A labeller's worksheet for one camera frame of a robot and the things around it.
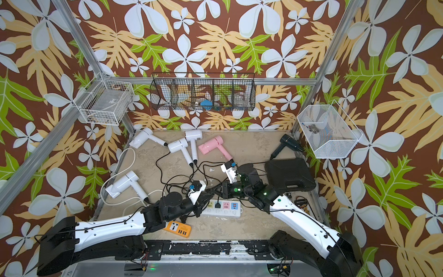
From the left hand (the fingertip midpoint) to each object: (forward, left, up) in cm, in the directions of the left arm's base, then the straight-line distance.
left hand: (213, 193), depth 73 cm
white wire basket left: (+40, +53, +17) cm, 69 cm away
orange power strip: (-11, +15, -15) cm, 24 cm away
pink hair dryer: (+39, +1, -13) cm, 42 cm away
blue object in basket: (+47, +5, +11) cm, 48 cm away
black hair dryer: (+41, -45, -12) cm, 62 cm away
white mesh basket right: (+27, -56, +10) cm, 63 cm away
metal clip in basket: (+31, -50, +8) cm, 60 cm away
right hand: (0, +1, +3) cm, 3 cm away
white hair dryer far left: (+45, +48, -14) cm, 68 cm away
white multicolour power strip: (-1, -7, -15) cm, 17 cm away
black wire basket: (+56, +7, +13) cm, 58 cm away
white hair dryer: (+38, +22, -14) cm, 46 cm away
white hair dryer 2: (+46, +16, -13) cm, 50 cm away
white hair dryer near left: (+12, +48, -13) cm, 51 cm away
